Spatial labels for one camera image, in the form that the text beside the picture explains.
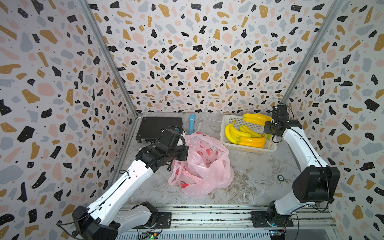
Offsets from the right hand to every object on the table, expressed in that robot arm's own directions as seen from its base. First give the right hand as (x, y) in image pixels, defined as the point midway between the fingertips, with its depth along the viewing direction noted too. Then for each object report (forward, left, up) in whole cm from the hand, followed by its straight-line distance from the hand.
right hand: (271, 127), depth 86 cm
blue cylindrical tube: (+24, +49, -18) cm, 57 cm away
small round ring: (-21, -7, -23) cm, 31 cm away
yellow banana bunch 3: (+1, +5, -17) cm, 18 cm away
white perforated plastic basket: (-2, -3, -15) cm, 16 cm away
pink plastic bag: (-23, +38, -4) cm, 44 cm away
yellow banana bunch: (+6, +7, 0) cm, 10 cm away
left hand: (-18, +46, +3) cm, 49 cm away
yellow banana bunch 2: (+7, +19, -16) cm, 26 cm away
